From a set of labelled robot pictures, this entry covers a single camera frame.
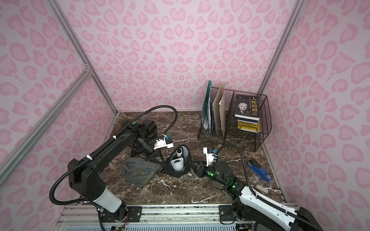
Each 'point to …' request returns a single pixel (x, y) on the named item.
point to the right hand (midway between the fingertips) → (189, 164)
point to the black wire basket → (237, 118)
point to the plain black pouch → (134, 152)
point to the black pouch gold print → (166, 167)
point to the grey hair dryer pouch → (138, 171)
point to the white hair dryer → (177, 162)
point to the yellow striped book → (256, 127)
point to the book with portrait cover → (247, 107)
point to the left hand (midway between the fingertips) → (163, 162)
